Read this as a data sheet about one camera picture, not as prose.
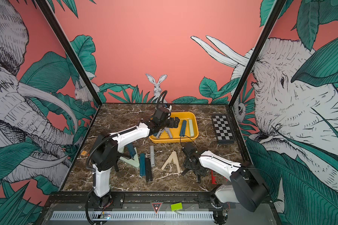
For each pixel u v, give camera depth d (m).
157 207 0.71
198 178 0.80
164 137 1.00
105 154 0.50
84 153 0.90
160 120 0.70
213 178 0.84
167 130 1.01
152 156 0.88
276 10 0.70
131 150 0.88
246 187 0.43
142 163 0.86
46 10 0.70
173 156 0.89
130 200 0.75
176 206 0.71
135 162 0.86
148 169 0.84
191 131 1.01
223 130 1.01
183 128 1.02
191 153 0.66
